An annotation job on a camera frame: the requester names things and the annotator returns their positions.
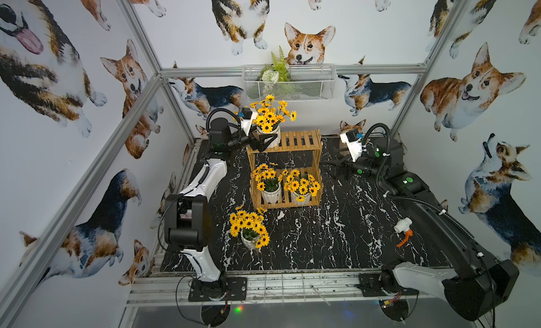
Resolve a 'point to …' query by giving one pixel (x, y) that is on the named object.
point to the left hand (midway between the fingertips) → (274, 125)
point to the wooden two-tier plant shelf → (299, 149)
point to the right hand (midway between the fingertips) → (326, 155)
